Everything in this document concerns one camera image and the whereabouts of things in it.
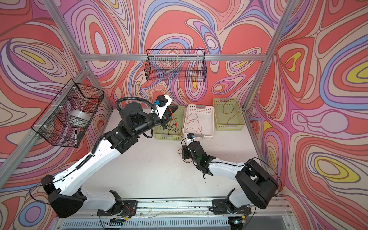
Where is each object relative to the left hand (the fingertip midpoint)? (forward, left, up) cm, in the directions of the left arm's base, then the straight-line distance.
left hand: (177, 105), depth 59 cm
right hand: (0, -3, -38) cm, 38 cm away
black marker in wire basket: (-5, +52, -20) cm, 56 cm away
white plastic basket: (+29, -14, -44) cm, 54 cm away
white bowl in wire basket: (+6, +51, -13) cm, 53 cm away
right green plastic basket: (+34, -39, -44) cm, 68 cm away
